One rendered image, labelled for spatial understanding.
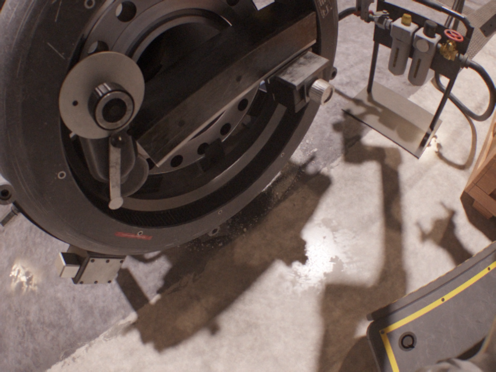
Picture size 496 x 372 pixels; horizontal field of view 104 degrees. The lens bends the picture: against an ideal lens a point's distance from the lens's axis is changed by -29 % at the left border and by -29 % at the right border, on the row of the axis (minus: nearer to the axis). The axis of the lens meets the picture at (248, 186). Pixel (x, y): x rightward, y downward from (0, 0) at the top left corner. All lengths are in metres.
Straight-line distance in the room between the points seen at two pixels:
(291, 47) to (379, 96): 0.95
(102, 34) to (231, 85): 0.23
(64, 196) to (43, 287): 1.08
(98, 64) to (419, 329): 0.71
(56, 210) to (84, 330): 0.86
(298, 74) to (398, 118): 0.90
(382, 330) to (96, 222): 0.58
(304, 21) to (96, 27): 0.35
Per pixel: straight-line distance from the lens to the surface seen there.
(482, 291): 0.74
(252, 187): 0.69
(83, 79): 0.33
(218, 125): 0.68
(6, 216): 0.59
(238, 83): 0.45
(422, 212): 1.10
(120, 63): 0.34
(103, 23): 0.47
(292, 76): 0.49
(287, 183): 1.06
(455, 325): 0.69
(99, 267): 0.62
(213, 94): 0.42
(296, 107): 0.51
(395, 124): 1.30
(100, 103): 0.30
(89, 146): 0.39
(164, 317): 1.02
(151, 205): 0.60
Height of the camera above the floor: 0.91
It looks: 58 degrees down
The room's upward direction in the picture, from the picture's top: 19 degrees counter-clockwise
